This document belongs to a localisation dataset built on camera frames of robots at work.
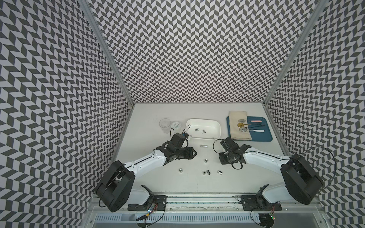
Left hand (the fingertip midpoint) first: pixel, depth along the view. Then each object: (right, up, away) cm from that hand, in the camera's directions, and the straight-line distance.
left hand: (193, 155), depth 83 cm
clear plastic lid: (-12, +16, +14) cm, 25 cm away
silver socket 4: (+9, -10, -1) cm, 13 cm away
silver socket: (+3, +13, +18) cm, 23 cm away
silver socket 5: (+16, -10, -1) cm, 19 cm away
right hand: (+18, -6, +4) cm, 20 cm away
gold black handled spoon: (+36, +16, +21) cm, 45 cm away
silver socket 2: (+8, +12, +18) cm, 23 cm away
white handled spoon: (+37, +13, +18) cm, 43 cm away
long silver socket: (+7, +3, +10) cm, 13 cm away
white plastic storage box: (+8, +14, +18) cm, 24 cm away
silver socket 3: (+6, -10, -1) cm, 12 cm away
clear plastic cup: (-19, +18, +12) cm, 29 cm away
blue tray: (+51, +9, +15) cm, 54 cm away
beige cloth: (+30, +10, +16) cm, 36 cm away
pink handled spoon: (+37, +20, +22) cm, 47 cm away
